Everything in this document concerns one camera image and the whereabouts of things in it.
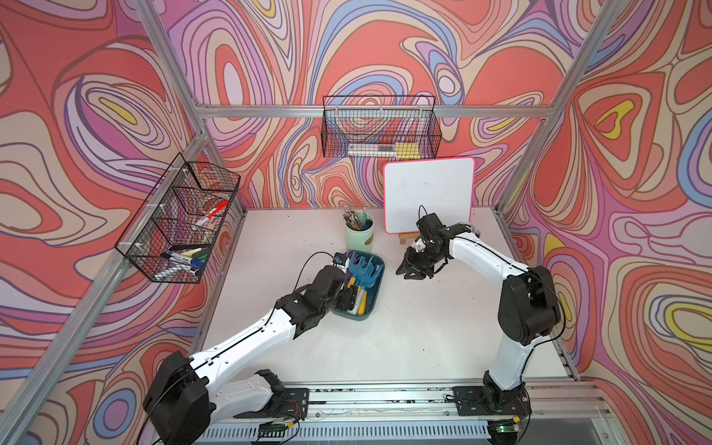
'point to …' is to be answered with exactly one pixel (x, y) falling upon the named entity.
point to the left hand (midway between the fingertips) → (349, 286)
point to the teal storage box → (362, 286)
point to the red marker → (212, 213)
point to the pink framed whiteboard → (445, 186)
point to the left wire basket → (171, 237)
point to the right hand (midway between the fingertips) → (402, 279)
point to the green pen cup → (359, 233)
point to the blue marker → (182, 259)
